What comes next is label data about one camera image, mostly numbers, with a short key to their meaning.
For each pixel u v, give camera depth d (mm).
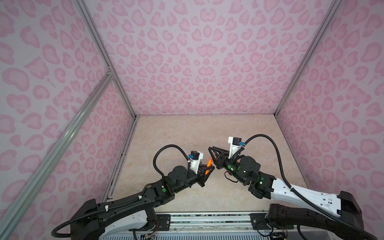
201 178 606
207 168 662
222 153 603
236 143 595
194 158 609
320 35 771
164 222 727
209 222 750
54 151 559
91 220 408
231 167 585
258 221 739
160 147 534
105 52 841
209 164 669
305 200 444
